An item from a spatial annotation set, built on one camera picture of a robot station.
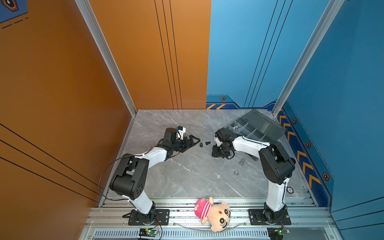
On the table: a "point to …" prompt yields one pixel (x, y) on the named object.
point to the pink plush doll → (218, 215)
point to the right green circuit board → (282, 231)
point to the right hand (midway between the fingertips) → (213, 154)
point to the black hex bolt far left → (201, 145)
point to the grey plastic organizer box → (257, 126)
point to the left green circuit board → (147, 232)
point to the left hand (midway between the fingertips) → (196, 141)
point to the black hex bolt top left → (207, 143)
